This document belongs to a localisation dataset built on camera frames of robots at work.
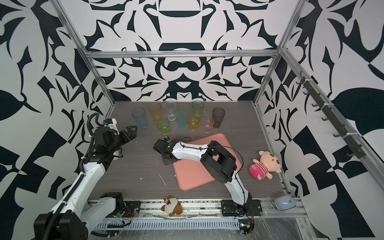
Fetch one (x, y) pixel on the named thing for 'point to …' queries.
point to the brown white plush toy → (172, 206)
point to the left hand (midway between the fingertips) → (130, 127)
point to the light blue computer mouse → (283, 202)
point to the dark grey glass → (218, 114)
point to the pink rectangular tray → (190, 174)
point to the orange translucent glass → (155, 108)
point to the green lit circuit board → (246, 226)
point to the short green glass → (164, 126)
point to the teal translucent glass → (181, 116)
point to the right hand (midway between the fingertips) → (169, 158)
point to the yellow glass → (193, 121)
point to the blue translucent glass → (140, 114)
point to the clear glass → (170, 106)
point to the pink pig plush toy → (268, 163)
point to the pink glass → (207, 123)
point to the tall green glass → (197, 106)
